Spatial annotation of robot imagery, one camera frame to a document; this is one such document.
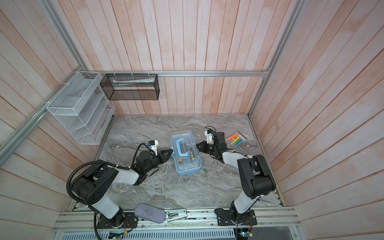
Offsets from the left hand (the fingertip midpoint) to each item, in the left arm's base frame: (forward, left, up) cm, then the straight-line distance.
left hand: (173, 153), depth 87 cm
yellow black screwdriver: (0, -11, 0) cm, 11 cm away
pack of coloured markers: (+17, -44, -8) cm, 48 cm away
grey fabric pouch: (-30, +10, -6) cm, 33 cm away
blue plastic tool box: (-10, -10, -6) cm, 15 cm away
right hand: (+7, -14, -1) cm, 15 cm away
